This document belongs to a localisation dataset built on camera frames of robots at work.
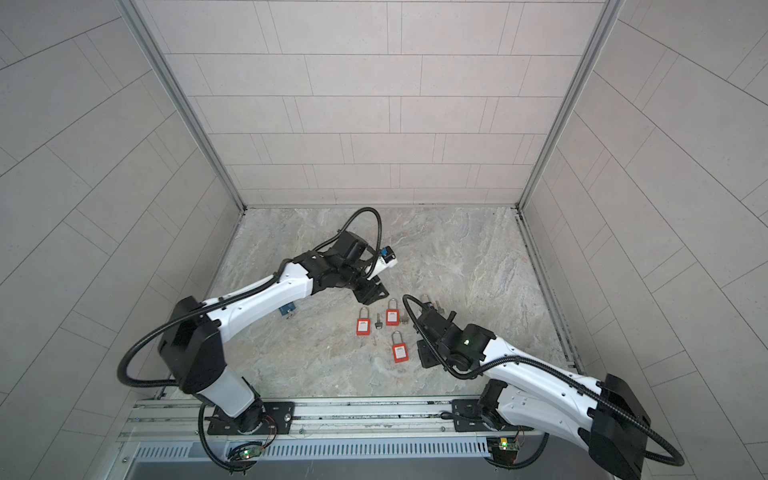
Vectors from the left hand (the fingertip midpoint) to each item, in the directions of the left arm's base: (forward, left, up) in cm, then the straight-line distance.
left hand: (390, 283), depth 80 cm
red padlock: (-7, +8, -12) cm, 16 cm away
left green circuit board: (-36, +30, -9) cm, 48 cm away
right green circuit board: (-35, -26, -13) cm, 46 cm away
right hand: (-16, -9, -10) cm, 21 cm away
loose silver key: (-6, +4, -14) cm, 16 cm away
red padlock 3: (-14, -3, -12) cm, 19 cm away
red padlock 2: (-3, -1, -12) cm, 12 cm away
